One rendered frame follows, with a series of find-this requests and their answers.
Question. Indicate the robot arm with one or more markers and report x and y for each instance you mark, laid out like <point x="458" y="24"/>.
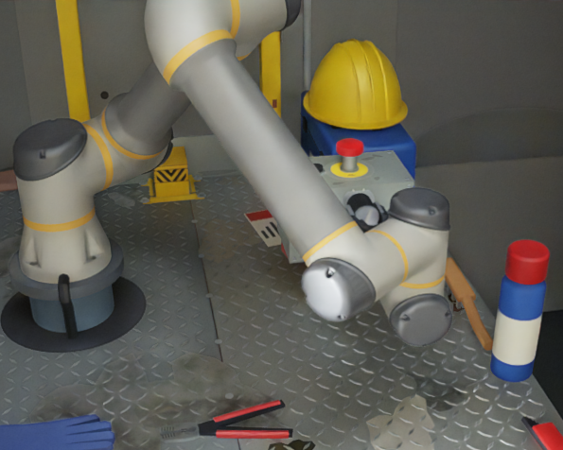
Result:
<point x="243" y="126"/>

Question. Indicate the white red warning block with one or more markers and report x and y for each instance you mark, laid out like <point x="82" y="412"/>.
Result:
<point x="262" y="227"/>

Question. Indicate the red stop button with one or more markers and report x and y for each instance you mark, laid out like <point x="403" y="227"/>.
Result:
<point x="349" y="147"/>

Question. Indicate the grey toe board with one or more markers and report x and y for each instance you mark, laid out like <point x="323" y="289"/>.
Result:
<point x="506" y="201"/>

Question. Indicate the grey control box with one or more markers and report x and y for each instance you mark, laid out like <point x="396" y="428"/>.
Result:
<point x="381" y="173"/>

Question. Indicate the blue box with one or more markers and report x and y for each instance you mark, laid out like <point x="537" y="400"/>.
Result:
<point x="393" y="143"/>

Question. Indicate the yellow hard hat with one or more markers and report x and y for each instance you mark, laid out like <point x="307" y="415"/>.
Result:
<point x="356" y="84"/>

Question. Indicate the grey vertical pipe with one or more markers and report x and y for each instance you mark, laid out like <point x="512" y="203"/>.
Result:
<point x="307" y="47"/>

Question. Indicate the dark crumpled scrap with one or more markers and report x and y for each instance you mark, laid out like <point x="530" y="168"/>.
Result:
<point x="290" y="446"/>

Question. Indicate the blue white red-capped bottle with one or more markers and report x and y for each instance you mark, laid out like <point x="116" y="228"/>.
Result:
<point x="517" y="328"/>

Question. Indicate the blue glove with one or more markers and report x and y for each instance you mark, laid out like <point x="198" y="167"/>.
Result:
<point x="42" y="433"/>

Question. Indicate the red black utility knife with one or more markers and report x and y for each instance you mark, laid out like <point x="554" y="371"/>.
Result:
<point x="546" y="433"/>

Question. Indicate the black white mode switch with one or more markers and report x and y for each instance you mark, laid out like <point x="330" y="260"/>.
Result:
<point x="367" y="213"/>

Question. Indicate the yellow chevron post base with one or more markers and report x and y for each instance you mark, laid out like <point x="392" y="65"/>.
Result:
<point x="171" y="180"/>

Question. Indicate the yellow rail post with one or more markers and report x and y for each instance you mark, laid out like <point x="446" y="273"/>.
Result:
<point x="270" y="75"/>
<point x="72" y="56"/>

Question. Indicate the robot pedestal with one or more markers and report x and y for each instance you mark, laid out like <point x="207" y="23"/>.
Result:
<point x="86" y="311"/>

